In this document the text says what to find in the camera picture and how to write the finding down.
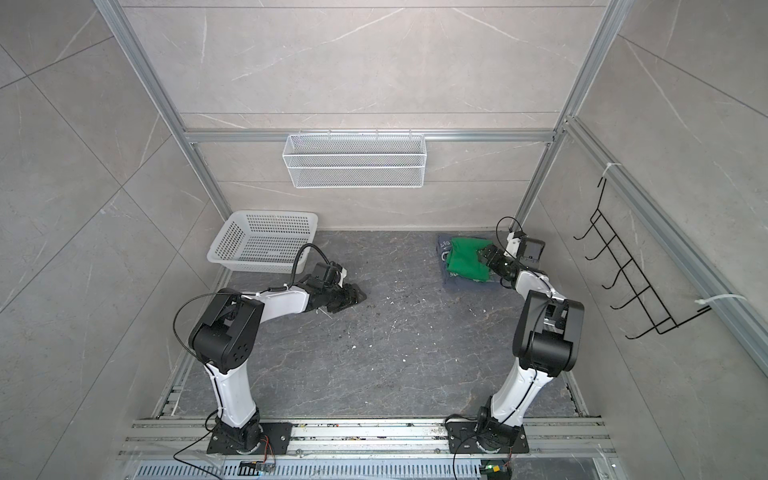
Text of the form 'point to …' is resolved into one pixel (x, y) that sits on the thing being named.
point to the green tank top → (463, 258)
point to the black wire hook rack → (659, 315)
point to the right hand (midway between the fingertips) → (487, 252)
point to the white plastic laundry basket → (264, 240)
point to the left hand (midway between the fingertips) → (361, 293)
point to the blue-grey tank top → (443, 244)
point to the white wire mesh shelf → (352, 161)
